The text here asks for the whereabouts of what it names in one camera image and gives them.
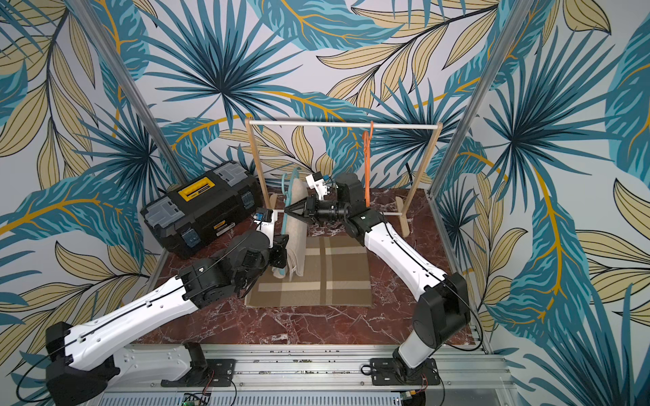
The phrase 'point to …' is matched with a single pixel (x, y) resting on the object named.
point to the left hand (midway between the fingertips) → (285, 240)
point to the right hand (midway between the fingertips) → (264, 227)
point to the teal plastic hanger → (286, 197)
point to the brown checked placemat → (336, 274)
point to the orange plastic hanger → (367, 162)
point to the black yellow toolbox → (212, 205)
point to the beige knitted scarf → (297, 232)
